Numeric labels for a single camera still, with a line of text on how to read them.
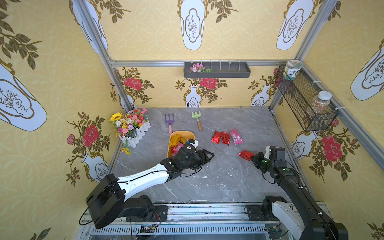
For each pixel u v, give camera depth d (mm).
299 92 905
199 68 879
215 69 920
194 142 758
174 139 934
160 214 735
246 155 875
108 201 410
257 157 751
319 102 658
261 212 732
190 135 995
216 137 1004
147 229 732
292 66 845
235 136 1000
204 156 694
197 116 1168
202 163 690
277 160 639
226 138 996
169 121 1138
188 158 614
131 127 895
